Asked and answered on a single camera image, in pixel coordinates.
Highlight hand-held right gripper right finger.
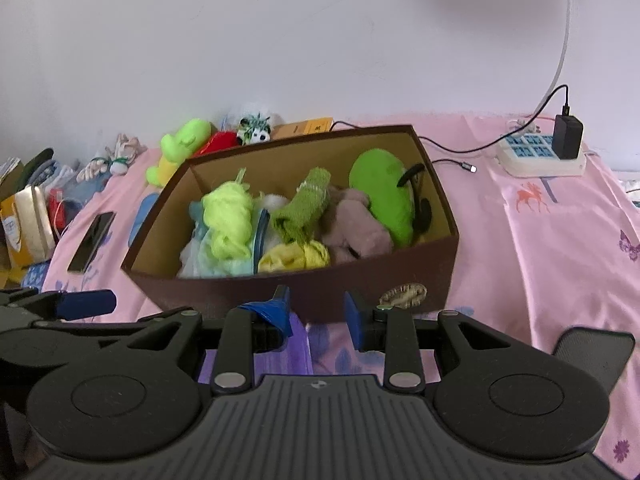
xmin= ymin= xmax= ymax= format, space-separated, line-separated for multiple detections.
xmin=344 ymin=291 xmax=535 ymax=393

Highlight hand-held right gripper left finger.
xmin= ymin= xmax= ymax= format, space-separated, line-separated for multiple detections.
xmin=120 ymin=285 xmax=293 ymax=395

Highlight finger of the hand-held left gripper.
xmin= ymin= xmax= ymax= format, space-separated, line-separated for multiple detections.
xmin=10 ymin=289 xmax=118 ymax=322

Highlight brown cardboard box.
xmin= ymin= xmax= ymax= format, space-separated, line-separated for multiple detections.
xmin=121 ymin=124 xmax=460 ymax=322

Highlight brownish grey plush toy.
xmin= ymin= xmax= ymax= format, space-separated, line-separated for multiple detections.
xmin=320 ymin=185 xmax=396 ymax=263

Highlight green towel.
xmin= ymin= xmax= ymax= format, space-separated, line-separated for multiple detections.
xmin=270 ymin=167 xmax=333 ymax=243

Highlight neon yellow fluffy plush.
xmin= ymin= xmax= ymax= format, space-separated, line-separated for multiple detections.
xmin=189 ymin=167 xmax=256 ymax=263

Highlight white plush toy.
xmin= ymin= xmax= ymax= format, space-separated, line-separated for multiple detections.
xmin=255 ymin=192 xmax=291 ymax=213

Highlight black headphones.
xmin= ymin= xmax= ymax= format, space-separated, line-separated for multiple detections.
xmin=396 ymin=164 xmax=435 ymax=235

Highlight bright green plush toy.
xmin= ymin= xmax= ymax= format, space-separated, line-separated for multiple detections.
xmin=348 ymin=148 xmax=418 ymax=248

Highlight red packet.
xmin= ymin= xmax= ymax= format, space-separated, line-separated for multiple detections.
xmin=47 ymin=195 xmax=68 ymax=231

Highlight cream paper bag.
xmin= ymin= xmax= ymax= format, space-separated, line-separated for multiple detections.
xmin=0 ymin=185 xmax=57 ymax=268

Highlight blue glasses case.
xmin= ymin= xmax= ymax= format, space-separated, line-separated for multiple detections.
xmin=127 ymin=192 xmax=161 ymax=248

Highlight blue cloth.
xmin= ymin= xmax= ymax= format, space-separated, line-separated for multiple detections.
xmin=65 ymin=175 xmax=108 ymax=206

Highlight clear plastic bag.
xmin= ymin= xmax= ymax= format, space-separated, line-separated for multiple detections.
xmin=37 ymin=160 xmax=81 ymax=196

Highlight small beige doll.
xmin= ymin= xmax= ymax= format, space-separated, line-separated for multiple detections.
xmin=75 ymin=157 xmax=108 ymax=183
xmin=105 ymin=132 xmax=148 ymax=176

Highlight dark cap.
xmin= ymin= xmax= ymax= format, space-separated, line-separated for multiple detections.
xmin=0 ymin=147 xmax=56 ymax=196

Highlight small panda plush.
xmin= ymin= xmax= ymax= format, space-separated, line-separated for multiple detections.
xmin=236 ymin=116 xmax=273 ymax=146

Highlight red plush toy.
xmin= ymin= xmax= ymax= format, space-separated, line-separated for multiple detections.
xmin=192 ymin=130 xmax=240 ymax=157

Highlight pink bed sheet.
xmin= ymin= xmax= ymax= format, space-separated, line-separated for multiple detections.
xmin=25 ymin=110 xmax=640 ymax=478

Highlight green and yellow frog plush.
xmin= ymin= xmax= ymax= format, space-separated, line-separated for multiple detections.
xmin=146 ymin=118 xmax=213 ymax=188

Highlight white power strip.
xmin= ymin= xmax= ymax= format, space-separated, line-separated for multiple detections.
xmin=496 ymin=130 xmax=587 ymax=178

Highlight black charger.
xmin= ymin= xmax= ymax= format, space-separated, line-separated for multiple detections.
xmin=551 ymin=114 xmax=585 ymax=161

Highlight black charging cable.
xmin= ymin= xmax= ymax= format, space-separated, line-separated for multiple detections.
xmin=330 ymin=85 xmax=571 ymax=175

